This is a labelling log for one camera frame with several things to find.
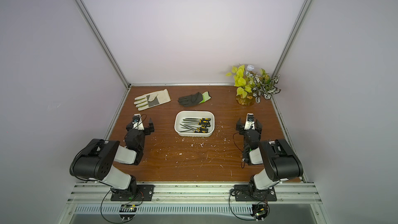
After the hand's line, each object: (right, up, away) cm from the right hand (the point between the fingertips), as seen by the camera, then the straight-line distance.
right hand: (250, 117), depth 88 cm
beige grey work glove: (-66, +10, +23) cm, 71 cm away
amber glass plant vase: (+4, +9, +19) cm, 21 cm away
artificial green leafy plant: (+5, +18, -2) cm, 19 cm away
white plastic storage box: (-34, -6, +10) cm, 35 cm away
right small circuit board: (-2, -41, -18) cm, 45 cm away
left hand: (-63, -1, +2) cm, 63 cm away
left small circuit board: (-64, -41, -16) cm, 78 cm away
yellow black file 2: (-30, -4, +10) cm, 31 cm away
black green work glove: (-34, +10, +22) cm, 42 cm away
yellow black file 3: (-33, -10, +6) cm, 35 cm away
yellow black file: (-28, -3, +12) cm, 31 cm away
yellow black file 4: (-30, -8, +5) cm, 31 cm away
